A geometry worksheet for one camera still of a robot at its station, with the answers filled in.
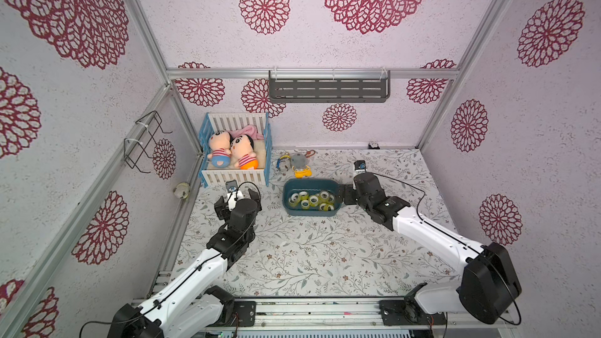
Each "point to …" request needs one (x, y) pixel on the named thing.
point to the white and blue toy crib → (210, 176)
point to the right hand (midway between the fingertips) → (354, 188)
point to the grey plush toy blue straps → (284, 164)
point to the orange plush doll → (242, 149)
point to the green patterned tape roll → (305, 204)
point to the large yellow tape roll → (314, 200)
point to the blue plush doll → (220, 143)
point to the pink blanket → (249, 130)
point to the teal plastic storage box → (312, 185)
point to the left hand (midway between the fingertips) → (237, 195)
